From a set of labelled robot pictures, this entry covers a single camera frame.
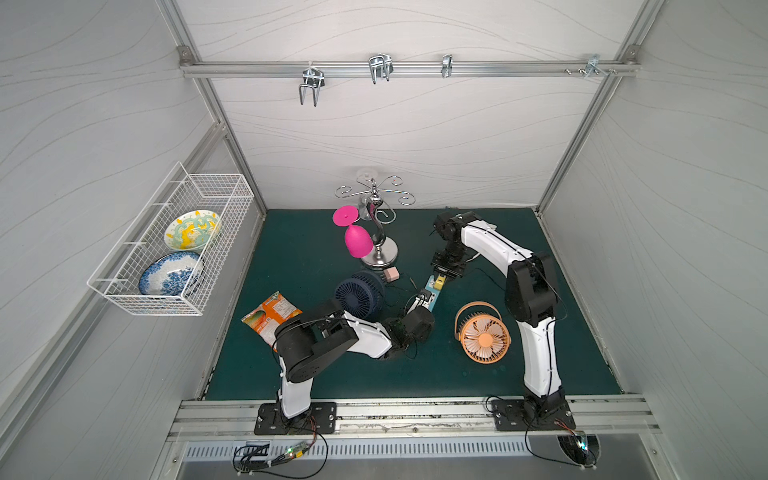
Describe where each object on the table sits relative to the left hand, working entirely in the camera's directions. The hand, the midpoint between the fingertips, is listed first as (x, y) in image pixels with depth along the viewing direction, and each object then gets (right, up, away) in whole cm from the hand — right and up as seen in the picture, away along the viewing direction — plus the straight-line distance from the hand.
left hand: (424, 317), depth 91 cm
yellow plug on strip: (+5, +11, +1) cm, 12 cm away
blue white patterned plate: (-58, +17, -29) cm, 66 cm away
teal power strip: (+3, +9, +3) cm, 10 cm away
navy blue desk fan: (-19, +8, -6) cm, 21 cm away
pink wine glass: (-20, +23, -2) cm, 31 cm away
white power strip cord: (+11, +25, -24) cm, 36 cm away
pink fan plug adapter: (-10, +12, +8) cm, 18 cm away
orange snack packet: (-46, +2, -1) cm, 46 cm away
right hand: (+3, +13, +1) cm, 13 cm away
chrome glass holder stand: (-13, +20, +17) cm, 29 cm away
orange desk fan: (+15, -1, -11) cm, 18 cm away
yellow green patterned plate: (-58, +26, -20) cm, 67 cm away
